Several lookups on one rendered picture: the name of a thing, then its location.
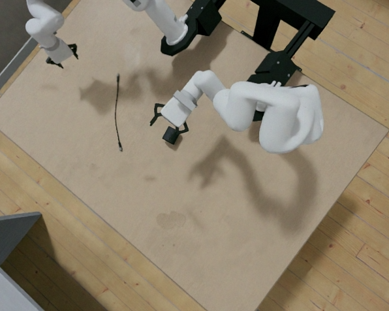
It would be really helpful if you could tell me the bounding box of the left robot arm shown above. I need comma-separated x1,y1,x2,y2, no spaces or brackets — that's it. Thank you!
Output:
173,71,324,154

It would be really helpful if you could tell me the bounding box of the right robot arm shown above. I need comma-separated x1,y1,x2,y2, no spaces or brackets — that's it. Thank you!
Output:
25,0,188,51

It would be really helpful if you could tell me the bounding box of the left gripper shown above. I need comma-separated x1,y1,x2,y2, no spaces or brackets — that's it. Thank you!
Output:
150,97,191,140

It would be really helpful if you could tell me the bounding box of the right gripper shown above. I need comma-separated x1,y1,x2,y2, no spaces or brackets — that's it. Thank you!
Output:
44,37,78,69

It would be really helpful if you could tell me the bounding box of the dark grey hollow cylinder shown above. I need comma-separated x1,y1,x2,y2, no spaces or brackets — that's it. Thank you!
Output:
162,126,179,144

